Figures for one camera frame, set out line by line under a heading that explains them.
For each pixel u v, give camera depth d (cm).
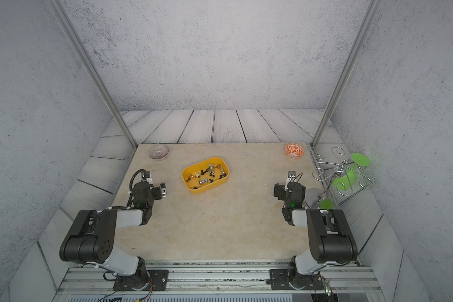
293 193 71
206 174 107
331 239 46
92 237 46
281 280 72
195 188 99
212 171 107
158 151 115
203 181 102
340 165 72
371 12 71
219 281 74
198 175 104
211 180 103
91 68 86
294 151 115
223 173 105
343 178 79
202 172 107
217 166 108
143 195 73
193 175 105
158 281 73
